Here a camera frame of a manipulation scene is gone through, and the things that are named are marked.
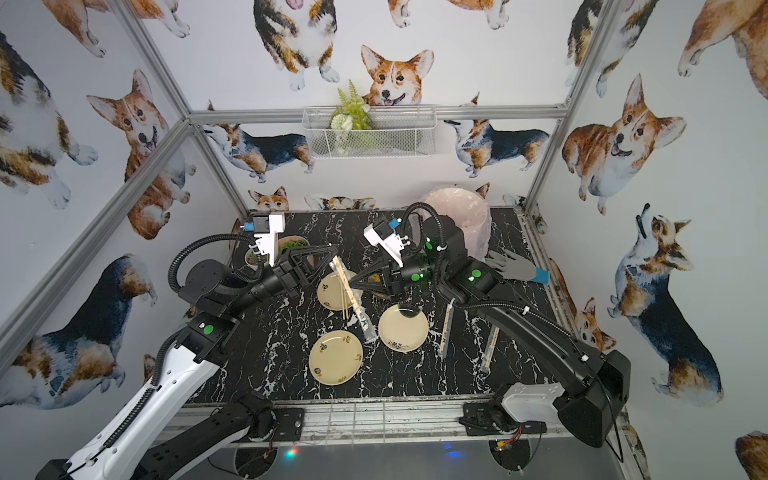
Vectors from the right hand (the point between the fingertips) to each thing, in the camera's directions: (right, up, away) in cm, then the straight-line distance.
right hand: (348, 288), depth 55 cm
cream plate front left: (-9, -24, +29) cm, 39 cm away
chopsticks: (+23, -18, +35) cm, 46 cm away
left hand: (-1, +7, -3) cm, 8 cm away
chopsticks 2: (+1, -4, +3) cm, 5 cm away
